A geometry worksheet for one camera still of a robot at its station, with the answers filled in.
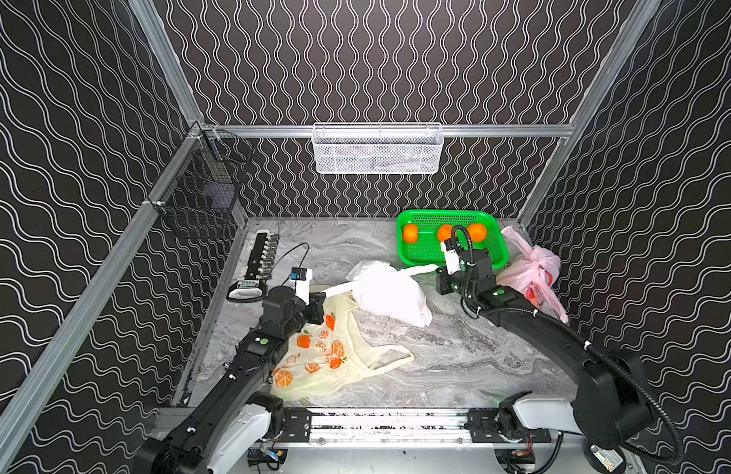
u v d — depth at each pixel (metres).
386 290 0.84
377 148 0.60
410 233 1.10
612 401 0.42
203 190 0.92
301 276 0.70
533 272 0.84
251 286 1.00
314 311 0.72
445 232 1.17
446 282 0.76
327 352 0.86
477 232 1.10
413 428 0.76
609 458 0.69
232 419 0.58
